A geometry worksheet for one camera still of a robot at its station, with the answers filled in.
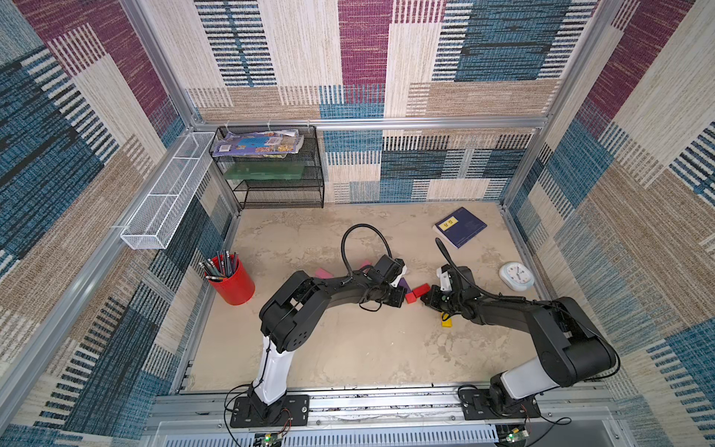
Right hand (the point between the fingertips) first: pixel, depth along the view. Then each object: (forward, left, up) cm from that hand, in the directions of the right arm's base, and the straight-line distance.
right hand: (423, 301), depth 94 cm
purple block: (+6, +6, +1) cm, 8 cm away
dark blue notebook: (+31, -19, +1) cm, 36 cm away
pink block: (+11, +34, 0) cm, 36 cm away
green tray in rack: (+34, +54, +28) cm, 69 cm away
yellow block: (-9, -6, +2) cm, 11 cm away
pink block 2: (+1, +19, +22) cm, 29 cm away
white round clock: (+8, -33, +2) cm, 33 cm away
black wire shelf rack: (+47, +43, +7) cm, 64 cm away
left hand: (0, +6, +1) cm, 6 cm away
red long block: (+3, 0, +1) cm, 4 cm away
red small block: (0, +4, +1) cm, 4 cm away
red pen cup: (-1, +58, +16) cm, 60 cm away
